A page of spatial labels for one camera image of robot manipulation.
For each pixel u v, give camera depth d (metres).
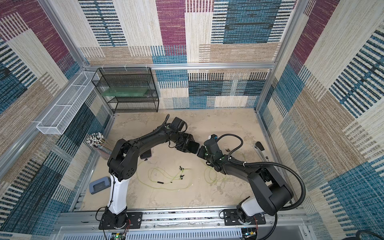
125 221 0.72
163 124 0.72
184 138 0.85
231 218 0.73
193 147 0.92
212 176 0.87
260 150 0.92
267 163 0.48
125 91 0.96
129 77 1.02
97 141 0.82
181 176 0.87
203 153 0.80
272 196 0.43
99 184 0.83
